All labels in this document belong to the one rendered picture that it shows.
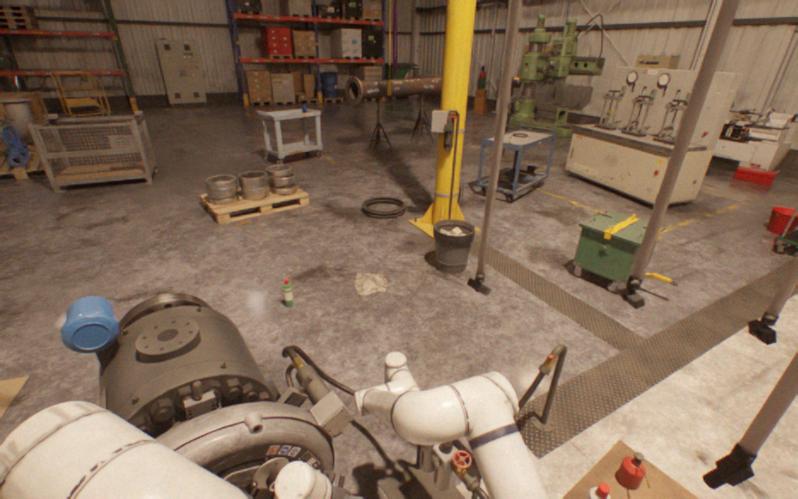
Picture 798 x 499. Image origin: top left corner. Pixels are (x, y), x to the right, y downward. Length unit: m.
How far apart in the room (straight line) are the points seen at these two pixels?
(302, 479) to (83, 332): 1.06
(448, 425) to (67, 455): 0.66
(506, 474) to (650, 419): 2.00
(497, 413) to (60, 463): 0.75
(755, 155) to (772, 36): 2.63
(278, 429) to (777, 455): 2.64
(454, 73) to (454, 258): 1.83
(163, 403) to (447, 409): 0.97
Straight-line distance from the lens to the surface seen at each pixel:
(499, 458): 0.96
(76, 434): 0.58
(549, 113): 11.67
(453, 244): 3.56
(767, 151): 9.66
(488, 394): 0.97
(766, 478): 2.95
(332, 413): 1.42
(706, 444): 2.92
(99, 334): 1.80
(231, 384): 1.58
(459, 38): 4.22
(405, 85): 8.52
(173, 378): 1.58
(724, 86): 6.68
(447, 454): 1.76
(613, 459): 1.94
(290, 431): 1.33
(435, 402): 0.93
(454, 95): 4.24
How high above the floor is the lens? 1.89
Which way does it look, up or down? 27 degrees down
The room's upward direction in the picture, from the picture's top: 1 degrees clockwise
